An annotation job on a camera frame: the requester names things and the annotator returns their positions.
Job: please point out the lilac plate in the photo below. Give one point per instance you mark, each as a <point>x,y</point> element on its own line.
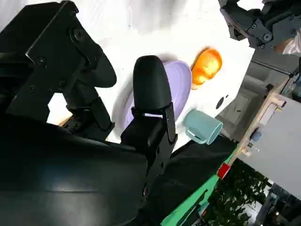
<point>178,82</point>

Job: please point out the pale green mug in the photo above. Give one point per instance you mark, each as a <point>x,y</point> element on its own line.
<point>200,122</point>

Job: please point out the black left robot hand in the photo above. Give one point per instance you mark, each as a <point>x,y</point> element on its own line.
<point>261,26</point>

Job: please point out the green leafy plant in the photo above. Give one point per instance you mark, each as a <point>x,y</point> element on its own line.
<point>235,200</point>

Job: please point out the white plastic bag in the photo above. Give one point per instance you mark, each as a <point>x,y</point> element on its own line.
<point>292,46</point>

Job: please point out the red block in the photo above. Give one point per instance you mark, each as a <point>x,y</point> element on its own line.
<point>224,171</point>

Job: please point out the grey cabinet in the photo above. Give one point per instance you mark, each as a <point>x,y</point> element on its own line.
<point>249,94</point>

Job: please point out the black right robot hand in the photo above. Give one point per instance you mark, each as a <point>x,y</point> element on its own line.
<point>58,169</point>

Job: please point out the orange toy bread roll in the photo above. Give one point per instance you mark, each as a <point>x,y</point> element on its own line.
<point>207,68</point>

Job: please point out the grey machine box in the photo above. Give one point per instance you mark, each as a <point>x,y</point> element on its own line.
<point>282,146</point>

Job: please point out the black cloth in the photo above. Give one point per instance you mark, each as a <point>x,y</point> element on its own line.
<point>192,164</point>

